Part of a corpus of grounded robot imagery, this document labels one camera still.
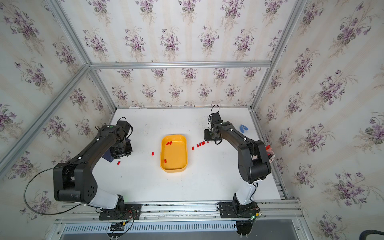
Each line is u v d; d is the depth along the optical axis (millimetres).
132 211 732
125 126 714
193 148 962
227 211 732
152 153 952
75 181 422
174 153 946
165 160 907
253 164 485
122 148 702
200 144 985
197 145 981
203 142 985
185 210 748
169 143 983
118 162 901
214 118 753
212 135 800
